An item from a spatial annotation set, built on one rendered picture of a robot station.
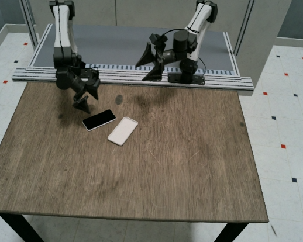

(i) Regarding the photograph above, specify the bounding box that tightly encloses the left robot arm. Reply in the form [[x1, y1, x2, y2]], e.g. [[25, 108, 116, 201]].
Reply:
[[149, 0, 218, 85]]

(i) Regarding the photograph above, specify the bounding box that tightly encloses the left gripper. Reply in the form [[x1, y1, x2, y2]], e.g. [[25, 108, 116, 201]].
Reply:
[[135, 42, 176, 82]]

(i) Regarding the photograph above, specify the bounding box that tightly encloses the grey aluminium extrusion bar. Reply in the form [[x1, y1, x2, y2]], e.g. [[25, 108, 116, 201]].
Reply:
[[12, 67, 254, 92]]

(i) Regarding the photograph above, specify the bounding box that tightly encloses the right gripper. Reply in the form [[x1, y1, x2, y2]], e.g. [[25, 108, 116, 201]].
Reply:
[[70, 75, 99, 114]]

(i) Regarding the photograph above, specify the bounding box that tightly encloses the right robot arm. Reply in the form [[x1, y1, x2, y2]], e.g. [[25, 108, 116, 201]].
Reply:
[[49, 0, 101, 91]]

